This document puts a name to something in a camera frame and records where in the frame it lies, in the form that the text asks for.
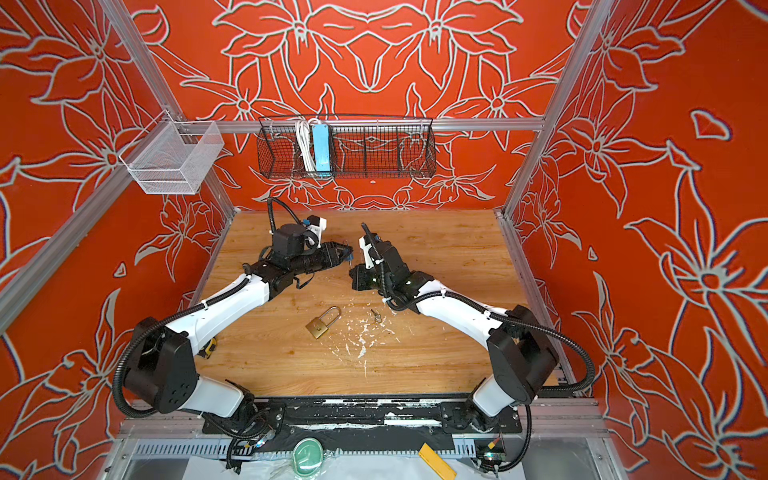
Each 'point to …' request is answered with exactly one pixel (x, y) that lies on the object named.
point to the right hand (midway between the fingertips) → (344, 271)
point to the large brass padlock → (316, 326)
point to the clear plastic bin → (173, 157)
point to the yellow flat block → (431, 457)
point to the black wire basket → (362, 147)
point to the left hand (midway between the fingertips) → (349, 248)
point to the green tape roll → (308, 457)
